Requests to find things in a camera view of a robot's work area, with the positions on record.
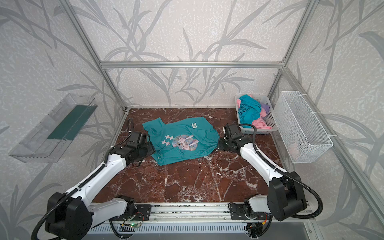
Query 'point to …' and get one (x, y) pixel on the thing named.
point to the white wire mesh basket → (304, 138)
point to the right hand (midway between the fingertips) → (219, 139)
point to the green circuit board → (135, 225)
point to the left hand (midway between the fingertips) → (154, 145)
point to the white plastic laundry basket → (269, 116)
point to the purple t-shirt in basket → (266, 107)
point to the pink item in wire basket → (294, 151)
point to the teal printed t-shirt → (181, 140)
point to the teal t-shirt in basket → (249, 110)
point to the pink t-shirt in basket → (260, 123)
